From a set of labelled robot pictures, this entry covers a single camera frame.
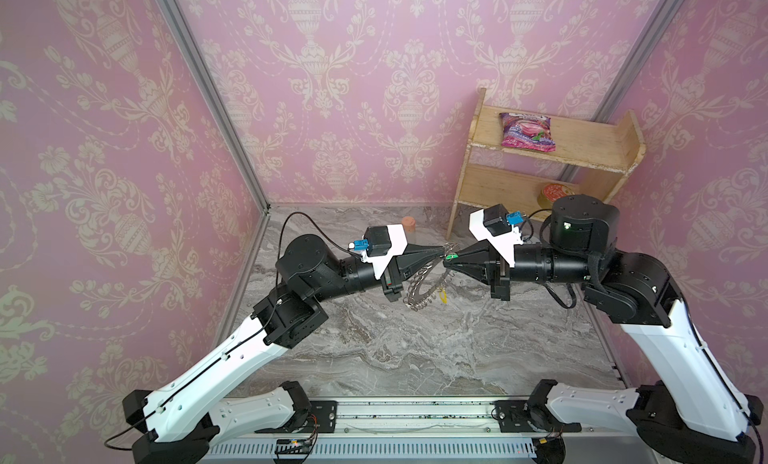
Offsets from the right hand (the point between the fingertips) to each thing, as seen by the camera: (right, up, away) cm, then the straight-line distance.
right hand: (449, 258), depth 49 cm
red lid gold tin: (+39, +16, +41) cm, 59 cm away
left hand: (-2, +1, -4) cm, 5 cm away
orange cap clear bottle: (-4, +7, +51) cm, 52 cm away
